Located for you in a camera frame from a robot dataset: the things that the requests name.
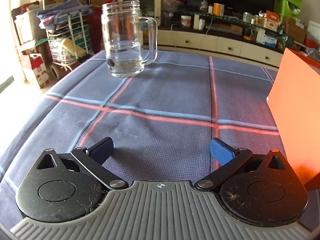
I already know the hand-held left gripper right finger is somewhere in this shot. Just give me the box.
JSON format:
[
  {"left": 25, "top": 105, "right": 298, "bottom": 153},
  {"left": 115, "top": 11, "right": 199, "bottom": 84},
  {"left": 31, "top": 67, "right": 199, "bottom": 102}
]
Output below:
[{"left": 195, "top": 137, "right": 293, "bottom": 192}]

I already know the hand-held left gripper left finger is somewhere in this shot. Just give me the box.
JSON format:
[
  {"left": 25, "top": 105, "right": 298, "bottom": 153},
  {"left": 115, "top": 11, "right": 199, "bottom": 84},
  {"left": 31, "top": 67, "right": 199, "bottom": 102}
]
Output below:
[{"left": 36, "top": 137, "right": 129, "bottom": 192}]

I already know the orange cardboard box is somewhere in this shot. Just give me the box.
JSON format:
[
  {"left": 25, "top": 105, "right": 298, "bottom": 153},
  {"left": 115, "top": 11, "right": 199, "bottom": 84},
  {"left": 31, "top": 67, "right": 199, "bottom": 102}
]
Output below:
[{"left": 266, "top": 48, "right": 320, "bottom": 190}]

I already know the red and white cardboard box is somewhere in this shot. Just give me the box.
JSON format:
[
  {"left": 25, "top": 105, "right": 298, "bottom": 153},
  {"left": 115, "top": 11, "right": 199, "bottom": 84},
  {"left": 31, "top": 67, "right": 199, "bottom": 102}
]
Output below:
[{"left": 19, "top": 52, "right": 50, "bottom": 90}]

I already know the white low television cabinet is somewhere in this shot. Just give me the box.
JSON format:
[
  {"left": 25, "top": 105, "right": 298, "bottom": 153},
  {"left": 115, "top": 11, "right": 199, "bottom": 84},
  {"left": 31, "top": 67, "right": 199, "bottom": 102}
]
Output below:
[{"left": 157, "top": 29, "right": 283, "bottom": 68}]

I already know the clear glass jar mug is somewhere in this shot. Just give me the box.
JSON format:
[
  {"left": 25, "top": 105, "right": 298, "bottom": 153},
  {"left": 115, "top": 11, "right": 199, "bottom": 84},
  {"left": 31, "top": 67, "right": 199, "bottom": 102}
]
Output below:
[{"left": 101, "top": 0, "right": 158, "bottom": 78}]

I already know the blue and white carton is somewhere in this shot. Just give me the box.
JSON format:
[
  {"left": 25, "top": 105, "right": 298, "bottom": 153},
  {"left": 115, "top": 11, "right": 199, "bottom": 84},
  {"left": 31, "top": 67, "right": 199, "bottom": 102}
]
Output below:
[{"left": 264, "top": 35, "right": 278, "bottom": 48}]

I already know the green bag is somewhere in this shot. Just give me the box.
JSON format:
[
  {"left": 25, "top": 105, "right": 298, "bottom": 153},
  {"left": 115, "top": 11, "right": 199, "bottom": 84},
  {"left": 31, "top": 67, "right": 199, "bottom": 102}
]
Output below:
[{"left": 276, "top": 33, "right": 295, "bottom": 50}]

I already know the white plastic jar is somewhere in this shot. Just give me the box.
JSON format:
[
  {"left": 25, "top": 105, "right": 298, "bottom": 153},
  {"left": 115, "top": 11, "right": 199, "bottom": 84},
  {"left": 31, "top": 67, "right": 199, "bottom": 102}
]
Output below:
[{"left": 180, "top": 15, "right": 192, "bottom": 28}]

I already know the orange and white carton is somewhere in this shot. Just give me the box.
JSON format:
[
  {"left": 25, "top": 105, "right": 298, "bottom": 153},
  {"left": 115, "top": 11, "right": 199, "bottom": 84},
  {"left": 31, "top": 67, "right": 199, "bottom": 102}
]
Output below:
[{"left": 262, "top": 11, "right": 280, "bottom": 32}]

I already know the brown cardboard box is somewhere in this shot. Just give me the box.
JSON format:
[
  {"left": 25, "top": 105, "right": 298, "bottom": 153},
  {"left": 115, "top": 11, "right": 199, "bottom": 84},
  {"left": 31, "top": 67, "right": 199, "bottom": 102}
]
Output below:
[{"left": 282, "top": 17, "right": 308, "bottom": 46}]

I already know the clear storage bin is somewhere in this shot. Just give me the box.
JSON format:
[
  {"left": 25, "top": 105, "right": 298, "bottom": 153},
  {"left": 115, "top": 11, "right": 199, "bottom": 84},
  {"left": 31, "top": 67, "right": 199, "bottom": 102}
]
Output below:
[{"left": 11, "top": 1, "right": 48, "bottom": 46}]

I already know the white glass-door cabinet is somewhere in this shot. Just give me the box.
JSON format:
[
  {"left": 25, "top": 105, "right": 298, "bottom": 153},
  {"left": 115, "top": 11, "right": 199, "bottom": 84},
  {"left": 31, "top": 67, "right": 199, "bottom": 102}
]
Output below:
[{"left": 117, "top": 0, "right": 163, "bottom": 52}]

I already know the green plastic rack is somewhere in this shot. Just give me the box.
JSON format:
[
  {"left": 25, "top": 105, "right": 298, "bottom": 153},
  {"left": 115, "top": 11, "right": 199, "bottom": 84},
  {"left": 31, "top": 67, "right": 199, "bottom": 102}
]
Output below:
[{"left": 274, "top": 0, "right": 304, "bottom": 25}]

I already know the white wire shopping trolley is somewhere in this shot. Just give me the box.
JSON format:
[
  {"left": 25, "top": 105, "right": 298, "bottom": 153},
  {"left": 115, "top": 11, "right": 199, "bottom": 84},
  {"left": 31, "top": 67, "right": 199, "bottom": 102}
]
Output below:
[{"left": 37, "top": 0, "right": 95, "bottom": 80}]

